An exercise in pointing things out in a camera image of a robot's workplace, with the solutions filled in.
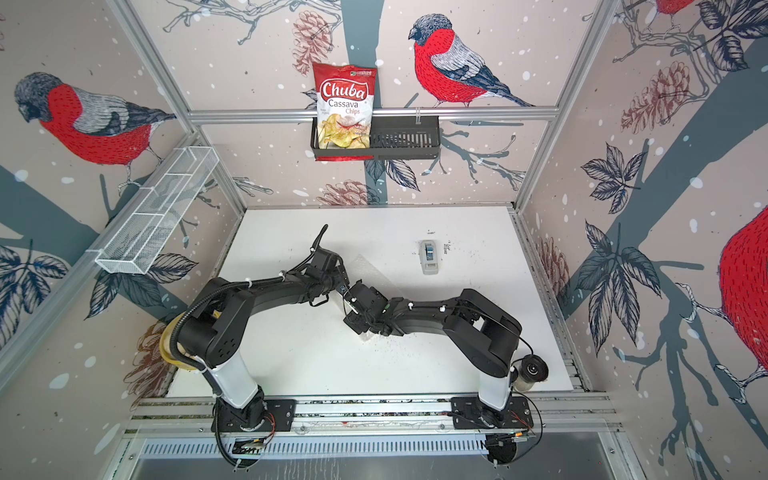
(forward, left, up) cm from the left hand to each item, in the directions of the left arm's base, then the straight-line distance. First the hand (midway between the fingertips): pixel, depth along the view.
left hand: (343, 271), depth 98 cm
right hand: (-12, -6, 0) cm, 13 cm away
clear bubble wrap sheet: (+4, -5, -4) cm, 7 cm away
